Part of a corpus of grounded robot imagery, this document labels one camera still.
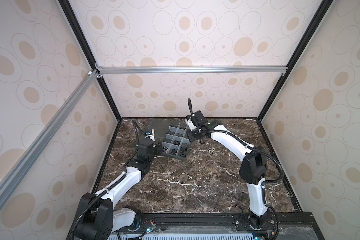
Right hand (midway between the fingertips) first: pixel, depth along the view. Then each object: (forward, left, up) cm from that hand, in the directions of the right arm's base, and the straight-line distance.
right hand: (195, 134), depth 92 cm
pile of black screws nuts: (-2, -11, -13) cm, 17 cm away
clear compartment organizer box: (+1, +13, -12) cm, 17 cm away
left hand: (-8, +19, +5) cm, 21 cm away
